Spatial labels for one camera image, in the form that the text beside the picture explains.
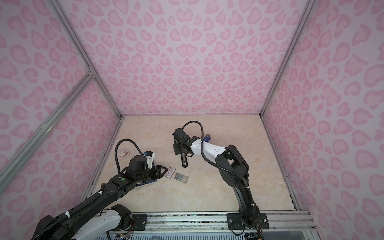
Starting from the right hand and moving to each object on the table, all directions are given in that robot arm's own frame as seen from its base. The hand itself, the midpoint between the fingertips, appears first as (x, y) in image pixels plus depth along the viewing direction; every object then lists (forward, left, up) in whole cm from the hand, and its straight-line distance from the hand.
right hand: (178, 147), depth 94 cm
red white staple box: (-15, +4, -5) cm, 16 cm away
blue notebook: (-26, +11, +10) cm, 29 cm away
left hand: (-16, +5, +3) cm, 17 cm away
